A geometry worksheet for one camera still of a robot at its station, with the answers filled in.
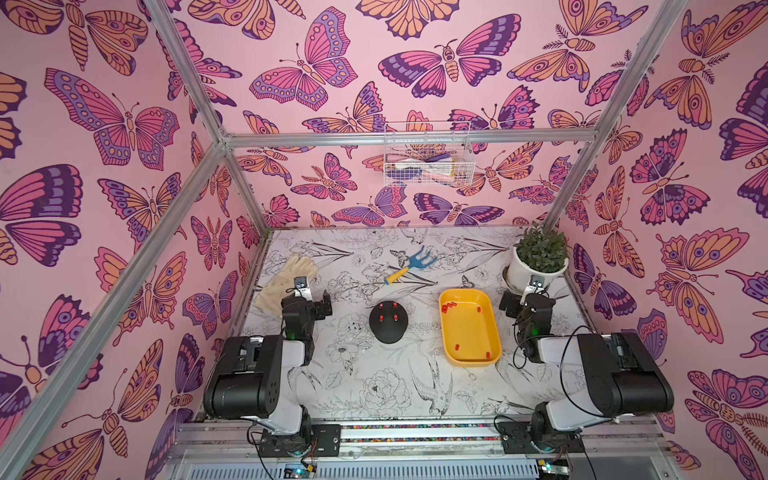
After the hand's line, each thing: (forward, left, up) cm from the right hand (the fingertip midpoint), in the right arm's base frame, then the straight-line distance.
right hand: (526, 292), depth 93 cm
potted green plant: (+8, -2, +10) cm, 13 cm away
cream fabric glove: (+1, +83, -6) cm, 83 cm away
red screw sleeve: (-12, +41, +4) cm, 42 cm away
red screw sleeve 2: (-8, +41, +5) cm, 42 cm away
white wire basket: (+35, +31, +27) cm, 53 cm away
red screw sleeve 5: (-2, +14, -7) cm, 15 cm away
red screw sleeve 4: (-17, +13, -7) cm, 23 cm away
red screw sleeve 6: (-2, +25, -6) cm, 26 cm away
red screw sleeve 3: (-15, +22, -7) cm, 28 cm away
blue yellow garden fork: (+17, +34, -7) cm, 39 cm away
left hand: (-1, +67, 0) cm, 67 cm away
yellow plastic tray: (-7, +17, -11) cm, 21 cm away
